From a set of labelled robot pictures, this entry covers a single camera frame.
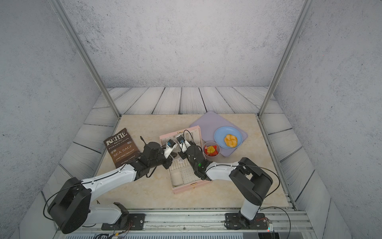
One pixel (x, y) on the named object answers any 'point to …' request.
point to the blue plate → (220, 133)
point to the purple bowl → (212, 143)
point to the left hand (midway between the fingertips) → (177, 154)
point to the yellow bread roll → (231, 141)
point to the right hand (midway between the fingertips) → (183, 139)
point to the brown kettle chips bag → (121, 148)
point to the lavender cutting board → (209, 124)
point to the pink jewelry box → (183, 176)
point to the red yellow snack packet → (211, 150)
